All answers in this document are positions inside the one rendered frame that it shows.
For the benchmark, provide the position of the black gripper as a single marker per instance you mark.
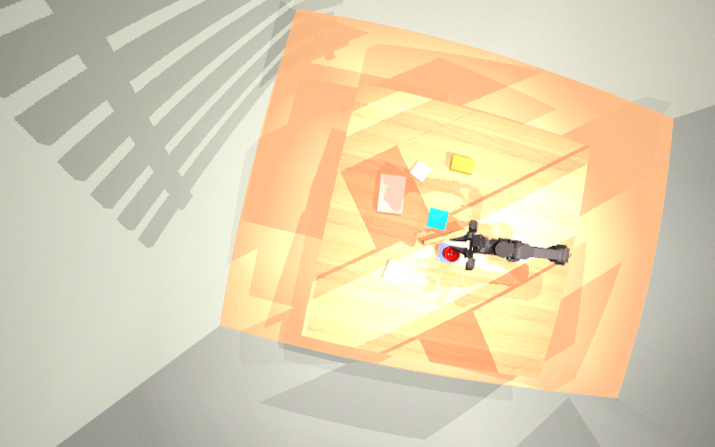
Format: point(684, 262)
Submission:
point(472, 230)

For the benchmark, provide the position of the red cup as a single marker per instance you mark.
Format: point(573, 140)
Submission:
point(451, 258)

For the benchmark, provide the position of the yellow rectangular block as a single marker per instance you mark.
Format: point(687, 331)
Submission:
point(462, 164)

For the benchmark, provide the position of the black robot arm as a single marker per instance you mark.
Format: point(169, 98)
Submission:
point(515, 250)

